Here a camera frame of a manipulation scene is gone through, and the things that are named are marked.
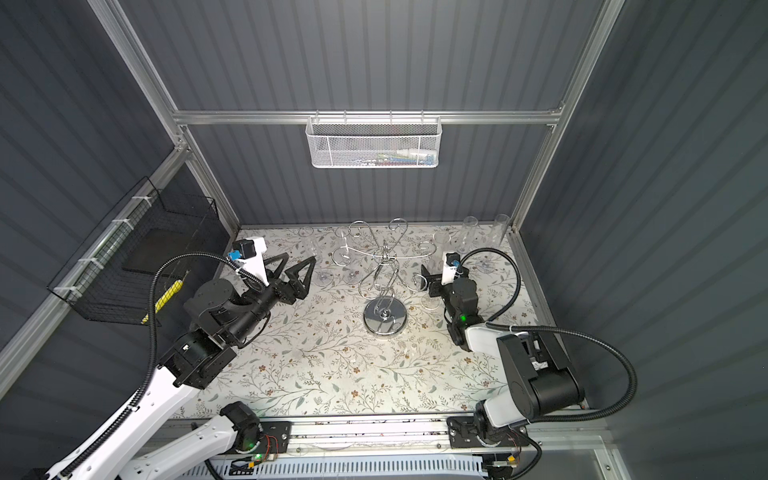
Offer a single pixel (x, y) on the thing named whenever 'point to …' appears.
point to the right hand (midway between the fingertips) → (441, 265)
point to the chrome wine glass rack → (385, 314)
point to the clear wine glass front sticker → (469, 225)
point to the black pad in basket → (153, 247)
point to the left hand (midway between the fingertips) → (301, 257)
